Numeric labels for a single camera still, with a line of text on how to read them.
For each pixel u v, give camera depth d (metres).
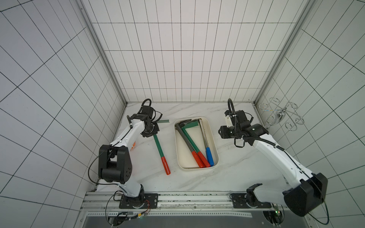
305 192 0.37
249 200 0.66
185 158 0.87
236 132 0.57
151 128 0.76
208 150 0.87
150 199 0.73
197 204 0.73
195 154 0.86
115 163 0.45
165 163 0.82
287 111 0.76
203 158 0.83
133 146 0.91
